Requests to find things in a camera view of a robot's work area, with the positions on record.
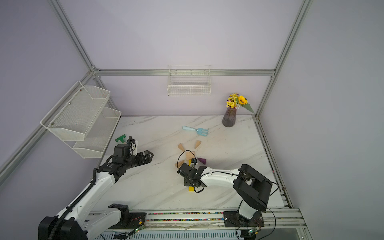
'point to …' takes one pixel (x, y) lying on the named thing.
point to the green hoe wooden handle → (121, 138)
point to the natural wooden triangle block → (181, 147)
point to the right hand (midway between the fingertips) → (191, 182)
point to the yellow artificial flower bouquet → (235, 101)
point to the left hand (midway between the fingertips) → (146, 158)
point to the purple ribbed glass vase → (229, 118)
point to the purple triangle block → (202, 160)
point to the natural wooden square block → (189, 155)
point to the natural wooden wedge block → (179, 164)
